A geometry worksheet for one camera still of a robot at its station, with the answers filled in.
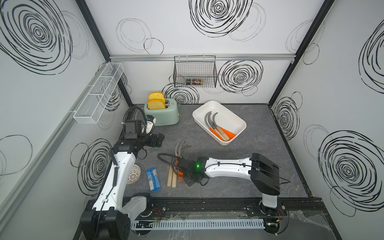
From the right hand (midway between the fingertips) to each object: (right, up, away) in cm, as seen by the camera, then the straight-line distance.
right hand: (188, 178), depth 81 cm
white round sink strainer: (-31, +1, +3) cm, 31 cm away
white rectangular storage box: (+26, +33, +27) cm, 50 cm away
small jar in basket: (+5, +55, +7) cm, 55 cm away
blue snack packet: (-19, -1, +1) cm, 19 cm away
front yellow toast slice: (-21, +42, +13) cm, 48 cm away
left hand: (-18, +24, -2) cm, 30 cm away
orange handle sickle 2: (+28, +21, +18) cm, 39 cm away
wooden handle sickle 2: (+20, +27, +21) cm, 39 cm away
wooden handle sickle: (-10, 0, +1) cm, 10 cm away
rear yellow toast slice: (-22, +48, +15) cm, 55 cm away
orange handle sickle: (-3, +7, -12) cm, 15 cm away
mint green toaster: (-14, +35, +24) cm, 44 cm away
